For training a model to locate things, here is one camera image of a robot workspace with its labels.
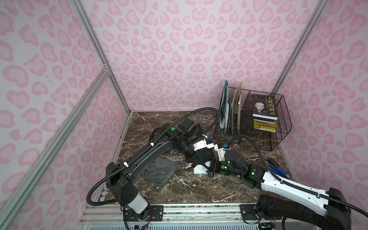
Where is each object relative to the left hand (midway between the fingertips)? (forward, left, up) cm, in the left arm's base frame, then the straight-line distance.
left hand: (202, 162), depth 68 cm
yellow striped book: (+29, -42, -7) cm, 52 cm away
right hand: (+1, -1, -6) cm, 6 cm away
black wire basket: (+32, -34, -6) cm, 48 cm away
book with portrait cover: (+38, -43, -1) cm, 57 cm away
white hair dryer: (0, +1, -8) cm, 8 cm away
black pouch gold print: (+5, -3, -3) cm, 7 cm away
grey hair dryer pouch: (+2, +23, -17) cm, 29 cm away
